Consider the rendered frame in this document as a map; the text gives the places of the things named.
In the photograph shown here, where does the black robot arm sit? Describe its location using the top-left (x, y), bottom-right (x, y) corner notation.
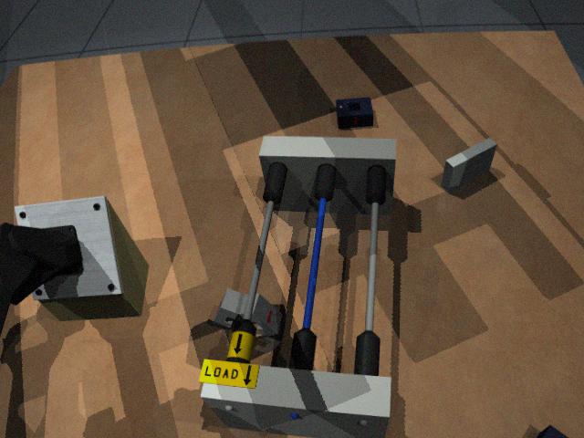
top-left (0, 223), bottom-right (84, 337)

